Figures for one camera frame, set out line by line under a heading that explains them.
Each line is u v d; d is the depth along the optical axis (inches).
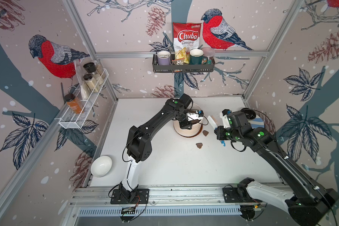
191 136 37.2
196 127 33.8
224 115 26.0
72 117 27.5
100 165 32.7
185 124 29.7
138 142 20.1
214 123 29.4
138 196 28.7
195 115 29.9
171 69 34.8
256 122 39.5
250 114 40.9
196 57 31.4
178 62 33.5
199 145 36.5
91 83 30.0
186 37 30.8
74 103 25.9
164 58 31.9
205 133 38.6
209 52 33.1
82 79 29.3
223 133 24.8
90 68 30.7
